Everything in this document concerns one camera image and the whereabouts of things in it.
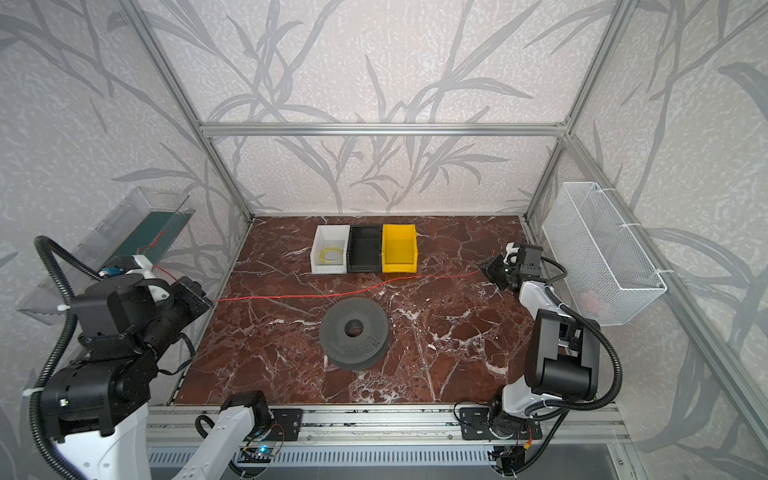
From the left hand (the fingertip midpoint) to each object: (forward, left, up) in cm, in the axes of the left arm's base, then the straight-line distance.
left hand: (207, 271), depth 57 cm
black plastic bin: (+33, -24, -39) cm, 56 cm away
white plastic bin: (+33, -11, -39) cm, 53 cm away
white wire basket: (+3, -80, -3) cm, 80 cm away
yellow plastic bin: (+35, -36, -38) cm, 63 cm away
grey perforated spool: (+1, -24, -36) cm, 43 cm away
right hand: (+24, -63, -26) cm, 72 cm away
